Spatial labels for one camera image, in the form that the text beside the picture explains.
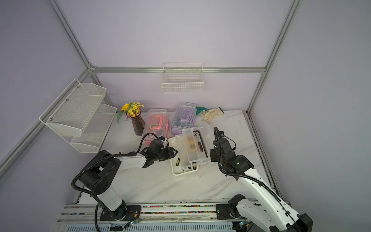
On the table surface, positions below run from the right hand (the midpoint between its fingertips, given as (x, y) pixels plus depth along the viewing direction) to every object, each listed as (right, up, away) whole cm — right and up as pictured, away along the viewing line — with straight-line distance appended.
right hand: (216, 152), depth 78 cm
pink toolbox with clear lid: (-39, +14, +23) cm, 47 cm away
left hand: (-24, -5, +15) cm, 29 cm away
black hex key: (-7, +5, +7) cm, 11 cm away
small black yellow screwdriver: (-23, -9, +13) cm, 27 cm away
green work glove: (-7, +28, +38) cm, 48 cm away
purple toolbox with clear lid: (-19, +21, +26) cm, 38 cm away
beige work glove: (+1, +24, +40) cm, 47 cm away
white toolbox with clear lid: (-13, -1, +7) cm, 15 cm away
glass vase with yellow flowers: (-50, +24, +10) cm, 56 cm away
